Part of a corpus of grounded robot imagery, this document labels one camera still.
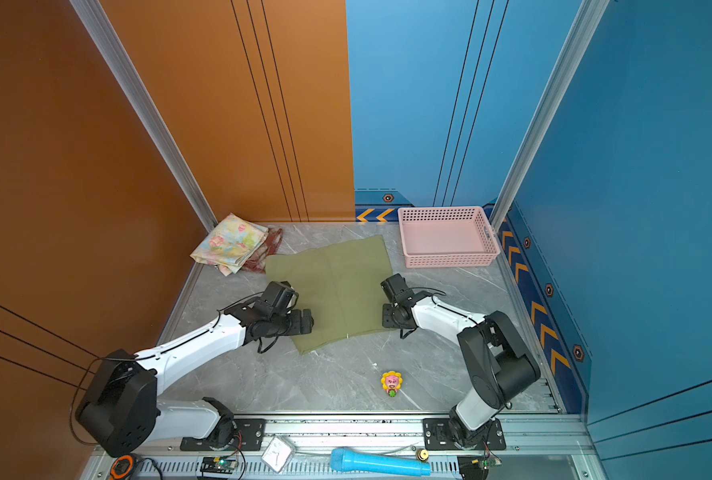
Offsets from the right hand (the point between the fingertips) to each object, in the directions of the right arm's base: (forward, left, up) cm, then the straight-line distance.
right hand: (389, 319), depth 92 cm
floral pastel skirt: (+27, +56, +7) cm, 63 cm away
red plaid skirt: (+29, +43, +2) cm, 52 cm away
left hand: (-3, +26, +5) cm, 26 cm away
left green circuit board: (-37, +41, -2) cm, 56 cm away
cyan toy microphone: (-36, +13, +3) cm, 39 cm away
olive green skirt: (+13, +16, -1) cm, 21 cm away
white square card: (-35, +28, +1) cm, 45 cm away
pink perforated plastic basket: (+35, -25, -1) cm, 43 cm away
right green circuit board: (-36, -22, -1) cm, 43 cm away
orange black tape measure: (-38, +62, +3) cm, 73 cm away
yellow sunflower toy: (-20, 0, +3) cm, 20 cm away
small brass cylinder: (-35, -6, +2) cm, 36 cm away
